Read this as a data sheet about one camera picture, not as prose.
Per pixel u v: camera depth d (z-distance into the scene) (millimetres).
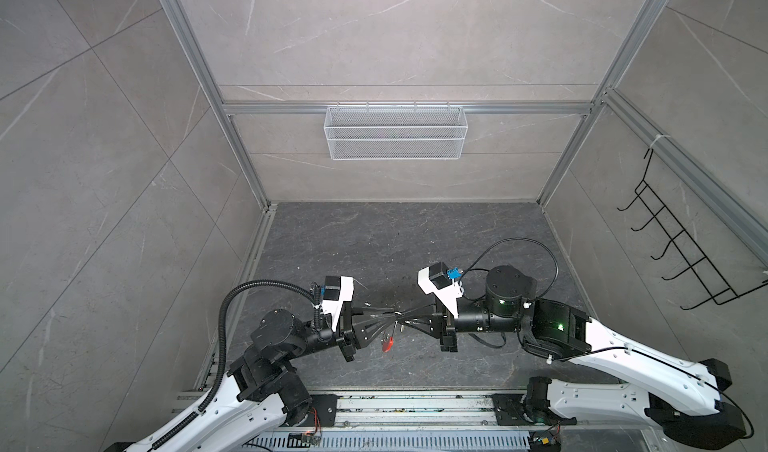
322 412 730
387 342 513
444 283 444
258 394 464
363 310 521
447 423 730
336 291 455
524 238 1111
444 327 447
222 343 451
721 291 584
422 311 504
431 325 490
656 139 701
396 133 1009
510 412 730
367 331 525
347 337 474
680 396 391
